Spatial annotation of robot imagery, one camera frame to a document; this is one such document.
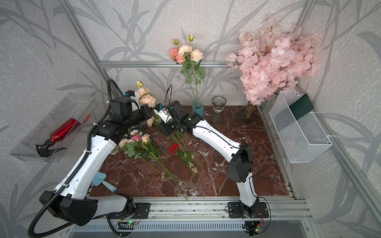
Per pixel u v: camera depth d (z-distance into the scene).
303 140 0.59
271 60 0.61
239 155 0.49
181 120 0.58
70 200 0.37
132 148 0.92
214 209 0.75
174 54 0.83
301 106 0.74
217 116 1.00
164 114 0.66
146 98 0.68
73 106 0.78
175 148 0.92
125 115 0.53
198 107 0.96
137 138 0.93
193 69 0.81
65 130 0.64
